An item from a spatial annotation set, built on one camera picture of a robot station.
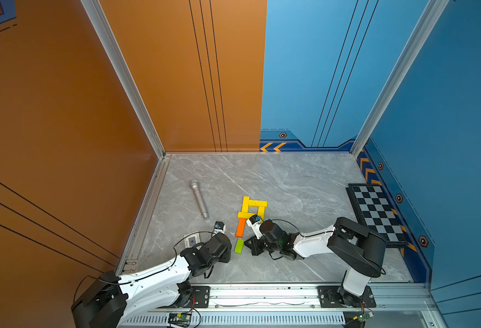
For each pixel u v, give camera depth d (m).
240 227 0.91
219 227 0.76
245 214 0.94
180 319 0.71
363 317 0.70
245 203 0.97
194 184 1.02
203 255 0.63
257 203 0.97
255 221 0.79
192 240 0.85
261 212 0.94
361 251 0.46
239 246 0.85
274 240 0.69
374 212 0.92
